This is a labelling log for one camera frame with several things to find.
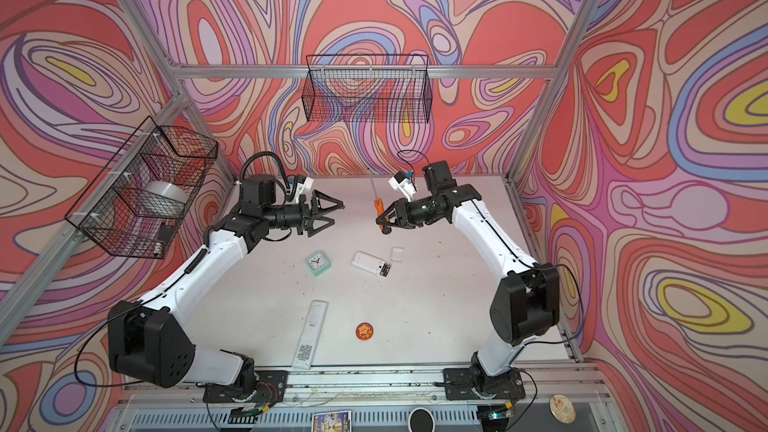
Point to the small white remote control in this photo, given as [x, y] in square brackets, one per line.
[370, 264]

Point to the small black item in basket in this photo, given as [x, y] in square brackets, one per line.
[165, 234]

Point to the colourful printed card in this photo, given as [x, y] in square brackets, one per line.
[334, 421]

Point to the orange black screwdriver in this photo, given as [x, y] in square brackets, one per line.
[378, 203]

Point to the mint green alarm clock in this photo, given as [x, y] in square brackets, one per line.
[318, 263]

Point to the white roll in basket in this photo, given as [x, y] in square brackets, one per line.
[163, 199]

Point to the white battery cover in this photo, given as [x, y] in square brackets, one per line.
[397, 254]

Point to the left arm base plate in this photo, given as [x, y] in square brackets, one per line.
[266, 387]

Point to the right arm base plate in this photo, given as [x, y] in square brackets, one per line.
[472, 383]

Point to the red round badge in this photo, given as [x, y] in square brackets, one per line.
[364, 331]

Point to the black wire basket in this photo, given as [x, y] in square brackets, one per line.
[367, 88]
[138, 201]

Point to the beige round disc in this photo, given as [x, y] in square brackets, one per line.
[562, 409]

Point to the left black wire basket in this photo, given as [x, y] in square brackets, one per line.
[138, 201]

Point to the back black wire basket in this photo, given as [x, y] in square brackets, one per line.
[367, 88]

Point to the long white remote control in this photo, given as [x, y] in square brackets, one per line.
[309, 339]

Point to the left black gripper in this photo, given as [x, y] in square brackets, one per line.
[305, 213]

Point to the black round cup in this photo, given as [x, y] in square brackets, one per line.
[421, 420]

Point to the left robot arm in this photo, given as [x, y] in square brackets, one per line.
[146, 338]

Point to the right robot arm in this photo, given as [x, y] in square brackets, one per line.
[526, 304]

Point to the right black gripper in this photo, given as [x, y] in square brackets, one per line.
[401, 206]

